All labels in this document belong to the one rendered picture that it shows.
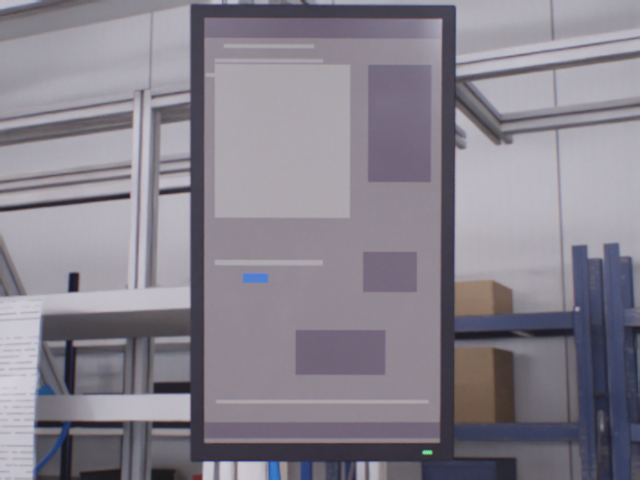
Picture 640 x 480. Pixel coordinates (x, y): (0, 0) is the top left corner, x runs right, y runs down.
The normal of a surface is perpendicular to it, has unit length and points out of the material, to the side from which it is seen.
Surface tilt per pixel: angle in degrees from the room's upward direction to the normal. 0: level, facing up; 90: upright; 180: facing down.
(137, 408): 90
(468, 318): 90
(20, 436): 91
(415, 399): 101
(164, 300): 90
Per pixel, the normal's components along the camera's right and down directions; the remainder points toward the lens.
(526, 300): -0.41, -0.16
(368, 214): 0.01, 0.02
